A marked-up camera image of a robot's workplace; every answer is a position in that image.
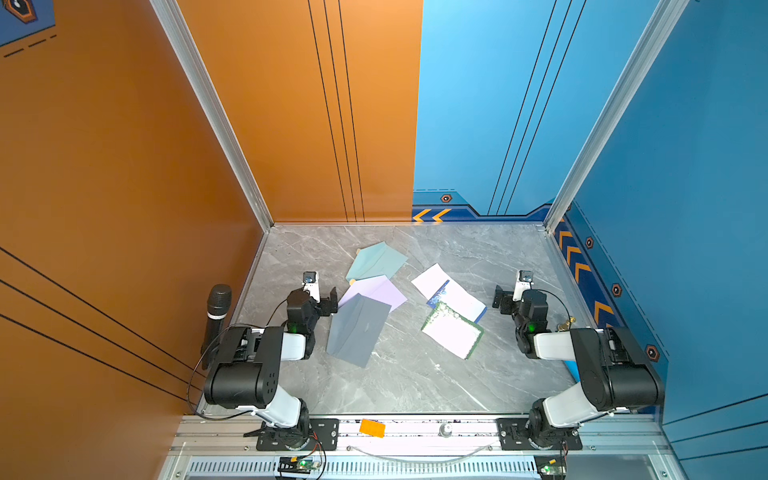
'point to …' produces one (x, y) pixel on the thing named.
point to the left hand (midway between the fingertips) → (321, 284)
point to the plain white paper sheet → (430, 280)
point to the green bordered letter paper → (452, 331)
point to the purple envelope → (380, 288)
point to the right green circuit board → (551, 467)
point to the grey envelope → (355, 326)
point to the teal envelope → (376, 260)
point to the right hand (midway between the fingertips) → (513, 287)
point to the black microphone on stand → (218, 306)
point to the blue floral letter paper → (458, 300)
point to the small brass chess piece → (565, 326)
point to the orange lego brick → (372, 427)
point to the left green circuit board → (295, 464)
